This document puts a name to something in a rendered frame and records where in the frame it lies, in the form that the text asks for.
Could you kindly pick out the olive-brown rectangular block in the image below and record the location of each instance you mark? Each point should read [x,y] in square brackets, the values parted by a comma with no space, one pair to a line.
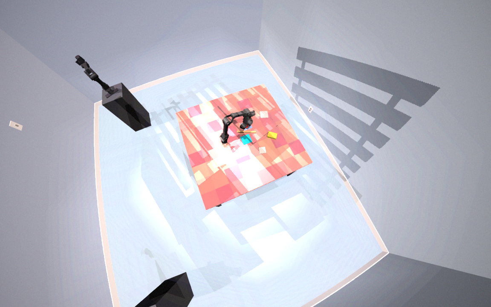
[272,135]

